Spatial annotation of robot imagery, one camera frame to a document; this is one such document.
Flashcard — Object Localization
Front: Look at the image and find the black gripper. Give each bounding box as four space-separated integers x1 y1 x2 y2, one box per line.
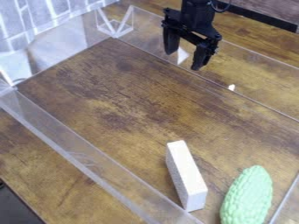
161 0 221 71

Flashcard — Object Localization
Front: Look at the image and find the white foam block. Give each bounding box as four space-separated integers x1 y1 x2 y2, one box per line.
165 140 208 212

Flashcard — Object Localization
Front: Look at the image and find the clear acrylic tray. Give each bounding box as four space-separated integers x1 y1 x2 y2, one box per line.
0 0 299 224

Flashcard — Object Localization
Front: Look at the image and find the green bumpy gourd toy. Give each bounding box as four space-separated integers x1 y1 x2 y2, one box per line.
218 165 273 224

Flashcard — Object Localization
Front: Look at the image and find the thin black wire loop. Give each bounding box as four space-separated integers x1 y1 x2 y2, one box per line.
209 0 232 13

